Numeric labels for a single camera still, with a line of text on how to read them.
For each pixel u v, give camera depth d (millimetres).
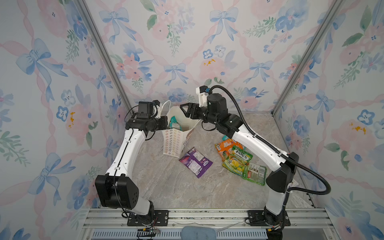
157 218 731
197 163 904
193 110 617
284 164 456
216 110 547
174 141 837
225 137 566
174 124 915
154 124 664
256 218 732
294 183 836
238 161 900
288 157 467
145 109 599
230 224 734
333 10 700
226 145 974
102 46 822
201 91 633
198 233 678
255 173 878
